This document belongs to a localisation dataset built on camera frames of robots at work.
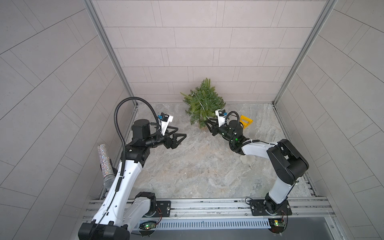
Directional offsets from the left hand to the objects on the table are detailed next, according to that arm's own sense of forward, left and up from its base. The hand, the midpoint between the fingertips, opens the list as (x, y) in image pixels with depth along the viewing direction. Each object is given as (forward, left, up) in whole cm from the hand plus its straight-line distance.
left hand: (182, 132), depth 69 cm
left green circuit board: (-34, +15, -24) cm, 44 cm away
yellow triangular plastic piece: (+23, -41, -24) cm, 53 cm away
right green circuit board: (-33, -44, -26) cm, 61 cm away
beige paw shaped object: (-3, -36, -22) cm, 42 cm away
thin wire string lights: (+17, -8, +4) cm, 19 cm away
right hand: (+14, -12, -9) cm, 20 cm away
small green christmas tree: (+17, -9, +2) cm, 20 cm away
